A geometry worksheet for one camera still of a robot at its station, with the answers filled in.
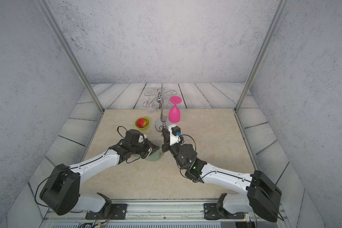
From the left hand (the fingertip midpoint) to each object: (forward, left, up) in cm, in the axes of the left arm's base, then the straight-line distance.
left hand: (161, 148), depth 82 cm
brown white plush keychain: (0, +1, -2) cm, 3 cm away
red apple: (+26, +16, -8) cm, 32 cm away
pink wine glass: (+22, -8, +5) cm, 24 cm away
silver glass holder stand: (+26, 0, +15) cm, 30 cm away
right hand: (0, -2, +17) cm, 17 cm away
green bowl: (+28, +12, -10) cm, 32 cm away
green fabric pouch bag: (-3, +4, -5) cm, 7 cm away
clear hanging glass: (+33, +9, -2) cm, 34 cm away
